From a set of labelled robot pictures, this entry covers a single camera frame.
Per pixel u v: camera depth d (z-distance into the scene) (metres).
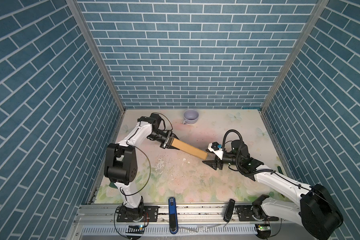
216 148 0.67
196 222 0.72
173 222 0.69
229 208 0.74
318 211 0.41
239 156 0.63
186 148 0.74
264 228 0.74
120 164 0.49
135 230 0.72
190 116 1.13
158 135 0.74
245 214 0.73
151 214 0.74
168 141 0.75
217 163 0.69
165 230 0.71
